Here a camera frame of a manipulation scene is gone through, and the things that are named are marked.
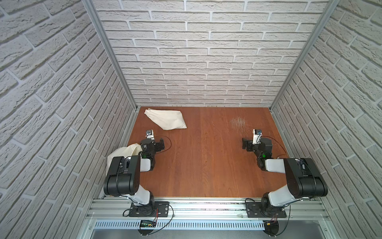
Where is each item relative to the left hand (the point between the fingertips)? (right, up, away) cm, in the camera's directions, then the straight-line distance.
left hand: (152, 136), depth 94 cm
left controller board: (+5, -41, -22) cm, 47 cm away
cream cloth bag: (+9, +11, +3) cm, 15 cm away
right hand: (+62, -1, 0) cm, 62 cm away
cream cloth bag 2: (-4, -5, -19) cm, 20 cm away
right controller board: (+65, -41, -25) cm, 81 cm away
